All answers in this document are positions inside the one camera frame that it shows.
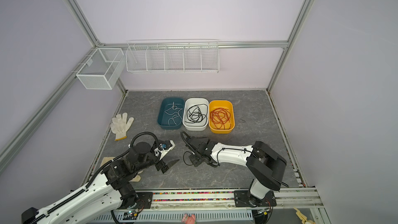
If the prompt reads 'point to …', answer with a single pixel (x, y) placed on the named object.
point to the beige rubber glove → (107, 159)
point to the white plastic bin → (189, 102)
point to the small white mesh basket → (103, 69)
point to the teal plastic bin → (163, 117)
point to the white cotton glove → (119, 125)
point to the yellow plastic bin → (227, 104)
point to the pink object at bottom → (188, 220)
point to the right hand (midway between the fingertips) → (195, 158)
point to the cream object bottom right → (303, 218)
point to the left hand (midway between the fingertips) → (172, 152)
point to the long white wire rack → (172, 56)
